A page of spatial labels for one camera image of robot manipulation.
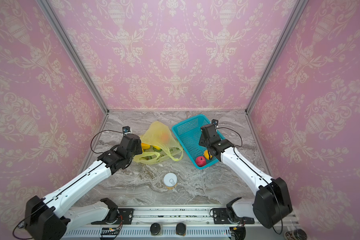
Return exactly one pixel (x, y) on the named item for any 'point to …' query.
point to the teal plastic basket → (190, 134)
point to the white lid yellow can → (170, 180)
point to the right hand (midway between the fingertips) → (206, 136)
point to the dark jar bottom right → (298, 234)
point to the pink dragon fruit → (200, 161)
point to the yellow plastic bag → (158, 145)
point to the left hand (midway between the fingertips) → (137, 143)
